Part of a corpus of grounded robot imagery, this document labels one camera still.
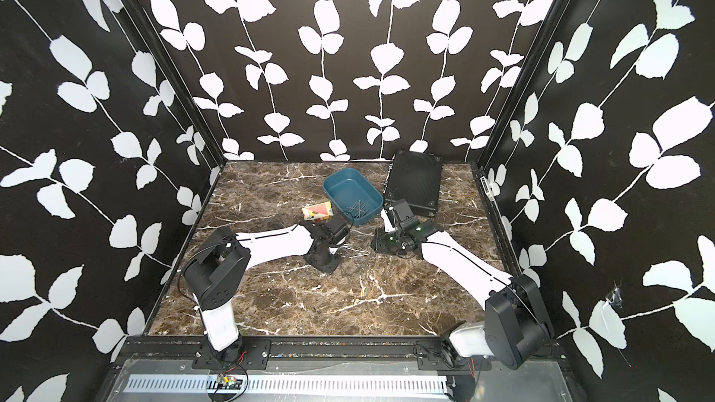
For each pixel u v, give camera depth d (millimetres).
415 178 1249
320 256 761
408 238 607
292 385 701
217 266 526
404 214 657
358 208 1045
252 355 748
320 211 1041
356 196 1080
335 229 747
